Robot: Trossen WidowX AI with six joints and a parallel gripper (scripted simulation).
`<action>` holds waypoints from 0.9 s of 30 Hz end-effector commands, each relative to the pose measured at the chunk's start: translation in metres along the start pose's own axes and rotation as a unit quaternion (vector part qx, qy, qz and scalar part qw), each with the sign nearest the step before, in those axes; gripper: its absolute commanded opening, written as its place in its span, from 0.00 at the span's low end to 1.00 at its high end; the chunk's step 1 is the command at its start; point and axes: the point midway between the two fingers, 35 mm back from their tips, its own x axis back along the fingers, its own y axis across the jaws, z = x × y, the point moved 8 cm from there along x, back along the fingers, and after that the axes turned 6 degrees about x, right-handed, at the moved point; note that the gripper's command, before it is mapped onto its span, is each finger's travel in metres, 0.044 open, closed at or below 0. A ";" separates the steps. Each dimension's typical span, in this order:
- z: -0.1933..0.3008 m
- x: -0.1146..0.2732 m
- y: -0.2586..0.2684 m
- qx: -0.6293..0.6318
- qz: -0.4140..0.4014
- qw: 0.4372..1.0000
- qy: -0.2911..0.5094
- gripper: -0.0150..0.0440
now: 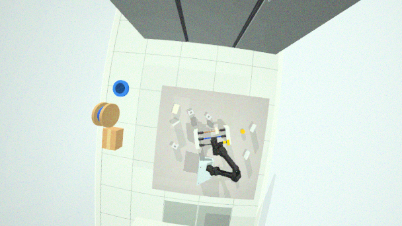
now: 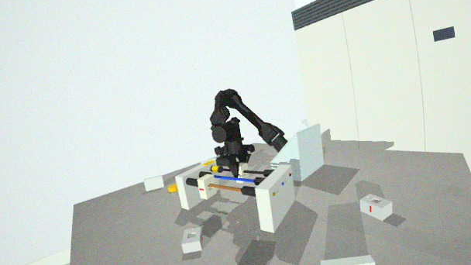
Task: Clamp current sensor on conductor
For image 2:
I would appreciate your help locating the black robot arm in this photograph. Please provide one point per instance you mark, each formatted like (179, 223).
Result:
(222, 130)

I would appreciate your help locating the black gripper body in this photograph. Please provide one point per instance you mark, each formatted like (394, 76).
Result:
(236, 148)

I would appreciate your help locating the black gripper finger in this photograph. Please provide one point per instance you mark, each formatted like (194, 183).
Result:
(244, 159)
(235, 169)

